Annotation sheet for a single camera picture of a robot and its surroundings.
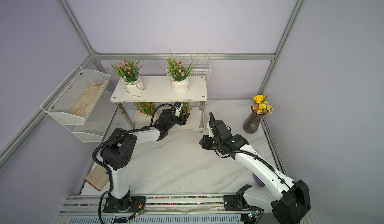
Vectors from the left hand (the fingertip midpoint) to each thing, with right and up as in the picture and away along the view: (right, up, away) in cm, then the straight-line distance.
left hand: (183, 112), depth 96 cm
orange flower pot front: (+2, +2, -8) cm, 9 cm away
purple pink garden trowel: (+43, -39, -14) cm, 60 cm away
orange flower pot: (-20, +2, -10) cm, 23 cm away
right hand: (+12, -18, -19) cm, 28 cm away
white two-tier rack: (-11, +12, -18) cm, 24 cm away
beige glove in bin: (-50, +2, -21) cm, 54 cm away
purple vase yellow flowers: (+45, +3, -13) cm, 47 cm away
